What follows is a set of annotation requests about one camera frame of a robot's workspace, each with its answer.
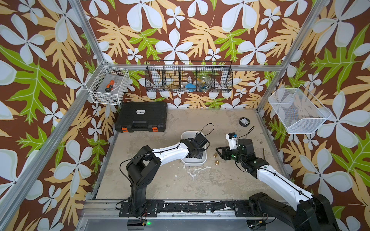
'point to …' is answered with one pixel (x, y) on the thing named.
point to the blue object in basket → (191, 87)
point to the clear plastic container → (205, 83)
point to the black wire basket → (186, 76)
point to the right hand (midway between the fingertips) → (218, 148)
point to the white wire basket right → (298, 110)
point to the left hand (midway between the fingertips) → (199, 151)
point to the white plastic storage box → (193, 161)
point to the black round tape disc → (244, 121)
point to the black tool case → (142, 117)
